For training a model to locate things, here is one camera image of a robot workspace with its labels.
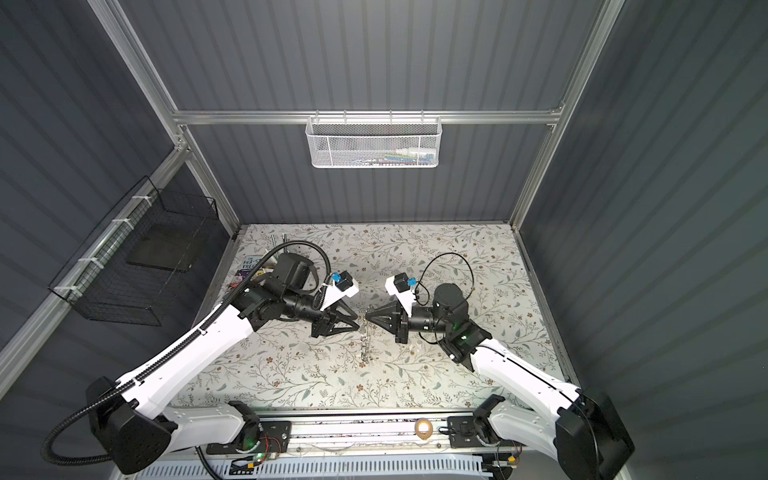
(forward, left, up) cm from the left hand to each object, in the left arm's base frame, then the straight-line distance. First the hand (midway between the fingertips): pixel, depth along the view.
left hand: (356, 319), depth 70 cm
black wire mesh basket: (+15, +55, +5) cm, 57 cm away
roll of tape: (-20, -14, -23) cm, 33 cm away
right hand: (-2, -4, +2) cm, 4 cm away
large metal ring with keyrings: (-5, -2, -1) cm, 6 cm away
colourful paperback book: (+34, +41, -20) cm, 57 cm away
